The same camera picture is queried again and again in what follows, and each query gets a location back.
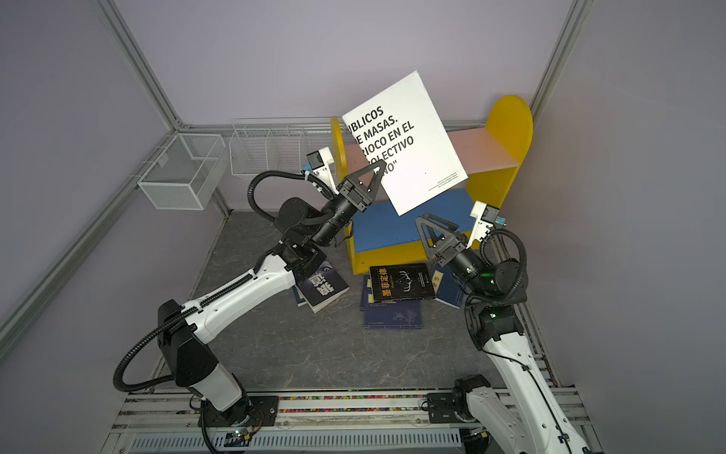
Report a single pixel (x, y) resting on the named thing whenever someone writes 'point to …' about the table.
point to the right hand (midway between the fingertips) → (418, 222)
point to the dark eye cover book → (321, 287)
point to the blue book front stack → (401, 314)
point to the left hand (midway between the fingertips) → (389, 169)
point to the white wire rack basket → (260, 147)
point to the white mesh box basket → (185, 173)
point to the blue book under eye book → (301, 301)
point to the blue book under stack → (367, 292)
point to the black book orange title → (401, 282)
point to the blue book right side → (447, 289)
